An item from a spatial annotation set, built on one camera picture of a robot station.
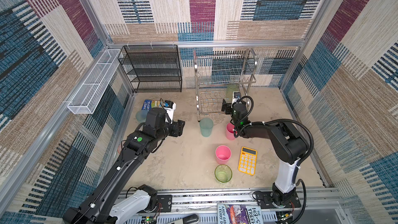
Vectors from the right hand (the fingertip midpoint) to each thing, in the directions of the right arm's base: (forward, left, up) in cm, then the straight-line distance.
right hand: (231, 100), depth 97 cm
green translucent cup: (+11, -2, -1) cm, 11 cm away
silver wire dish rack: (+28, +5, -6) cm, 29 cm away
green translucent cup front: (-39, +8, -12) cm, 42 cm away
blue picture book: (+7, +55, -10) cm, 56 cm away
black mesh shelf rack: (+27, +51, +6) cm, 58 cm away
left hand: (-22, +29, +13) cm, 38 cm away
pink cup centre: (-30, +8, -10) cm, 32 cm away
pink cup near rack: (-20, +3, -2) cm, 21 cm away
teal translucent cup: (-15, +16, -5) cm, 22 cm away
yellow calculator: (-33, -6, -12) cm, 36 cm away
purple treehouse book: (-56, +6, -10) cm, 58 cm away
